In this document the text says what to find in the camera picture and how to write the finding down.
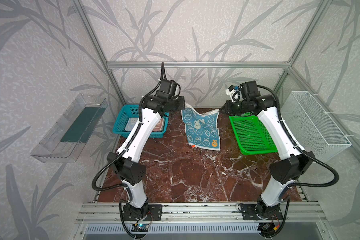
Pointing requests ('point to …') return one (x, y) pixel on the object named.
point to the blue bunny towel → (201, 129)
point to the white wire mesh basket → (310, 127)
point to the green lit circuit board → (140, 227)
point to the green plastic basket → (251, 135)
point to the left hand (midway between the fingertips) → (185, 98)
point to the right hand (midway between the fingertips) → (220, 105)
